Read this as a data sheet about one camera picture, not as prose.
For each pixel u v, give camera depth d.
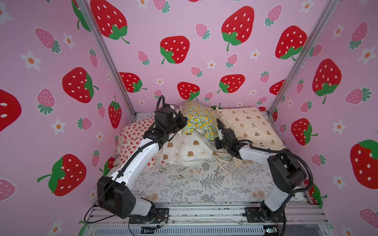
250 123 0.98
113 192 0.40
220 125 0.86
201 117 0.80
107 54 0.84
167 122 0.58
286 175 0.48
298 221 0.73
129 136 0.98
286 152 0.51
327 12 0.70
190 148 0.90
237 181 0.86
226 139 0.73
